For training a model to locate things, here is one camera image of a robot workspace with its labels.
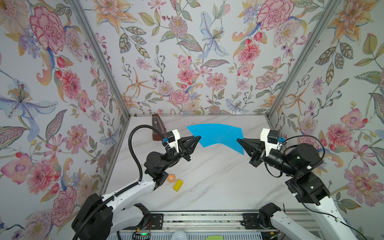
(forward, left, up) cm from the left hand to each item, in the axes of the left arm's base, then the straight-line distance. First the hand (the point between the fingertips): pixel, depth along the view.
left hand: (200, 140), depth 60 cm
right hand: (-2, -13, +5) cm, 14 cm away
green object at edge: (-29, -7, -38) cm, 48 cm away
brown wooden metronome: (+31, +25, -24) cm, 46 cm away
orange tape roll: (0, +16, -38) cm, 41 cm away
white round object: (-28, +10, -32) cm, 44 cm away
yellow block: (-5, +11, -36) cm, 38 cm away
